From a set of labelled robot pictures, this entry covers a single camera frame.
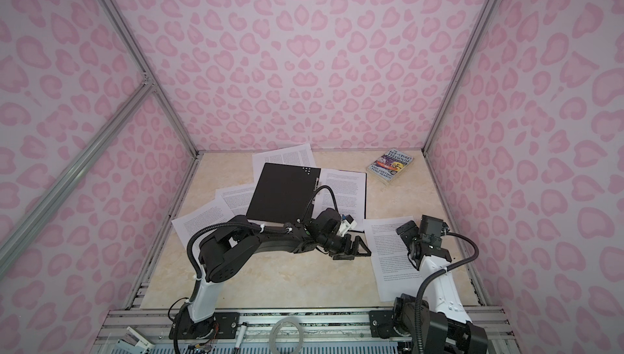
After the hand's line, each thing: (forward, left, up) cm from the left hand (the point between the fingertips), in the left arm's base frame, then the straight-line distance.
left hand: (366, 254), depth 80 cm
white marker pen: (-20, +39, -6) cm, 44 cm away
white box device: (-22, +69, -4) cm, 72 cm away
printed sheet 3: (+16, +67, -7) cm, 69 cm away
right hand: (+8, -16, -1) cm, 17 cm away
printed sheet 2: (+28, +50, -7) cm, 58 cm away
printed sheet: (+32, +2, -7) cm, 33 cm away
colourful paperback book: (+43, -17, -6) cm, 47 cm away
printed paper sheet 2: (-5, -10, -7) cm, 14 cm away
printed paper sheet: (+52, +24, -7) cm, 58 cm away
